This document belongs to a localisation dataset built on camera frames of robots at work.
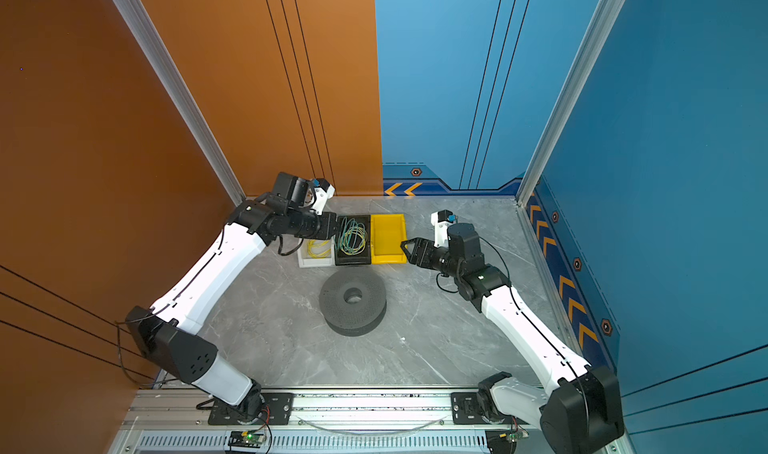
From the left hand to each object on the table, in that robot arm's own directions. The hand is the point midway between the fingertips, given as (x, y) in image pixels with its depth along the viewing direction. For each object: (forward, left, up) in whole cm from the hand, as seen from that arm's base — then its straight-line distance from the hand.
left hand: (342, 224), depth 77 cm
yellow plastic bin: (+18, -11, -25) cm, 33 cm away
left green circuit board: (-43, +21, -28) cm, 56 cm away
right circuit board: (-42, -43, -26) cm, 65 cm away
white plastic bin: (+8, +13, -25) cm, 29 cm away
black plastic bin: (+5, -4, -23) cm, 23 cm away
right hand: (-4, -17, -4) cm, 18 cm away
